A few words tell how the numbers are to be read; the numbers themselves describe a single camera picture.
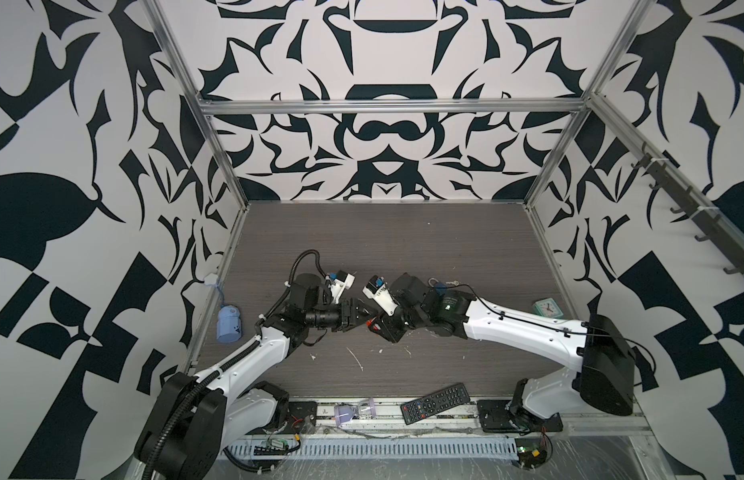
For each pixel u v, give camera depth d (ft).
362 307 2.38
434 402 2.48
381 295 2.25
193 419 1.31
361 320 2.33
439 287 3.17
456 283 3.24
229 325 2.77
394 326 2.20
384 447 2.34
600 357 1.35
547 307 3.00
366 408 2.47
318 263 2.44
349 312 2.28
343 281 2.49
